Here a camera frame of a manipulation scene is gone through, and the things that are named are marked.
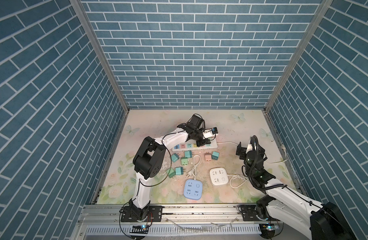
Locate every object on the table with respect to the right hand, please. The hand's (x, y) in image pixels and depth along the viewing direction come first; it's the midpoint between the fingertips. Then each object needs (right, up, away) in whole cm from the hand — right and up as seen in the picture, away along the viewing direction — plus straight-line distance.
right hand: (248, 142), depth 83 cm
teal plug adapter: (-42, -10, +8) cm, 44 cm away
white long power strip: (-32, -4, +13) cm, 34 cm away
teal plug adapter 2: (-39, -17, +3) cm, 43 cm away
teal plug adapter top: (-34, -9, +10) cm, 37 cm away
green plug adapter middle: (-37, -12, +8) cm, 39 cm away
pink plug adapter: (-21, -10, +9) cm, 25 cm away
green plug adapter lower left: (-44, -17, +1) cm, 47 cm away
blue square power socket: (-31, -24, -4) cm, 40 cm away
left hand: (-21, +1, +9) cm, 23 cm away
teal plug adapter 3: (-17, -9, +9) cm, 22 cm away
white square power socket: (-16, -19, +1) cm, 25 cm away
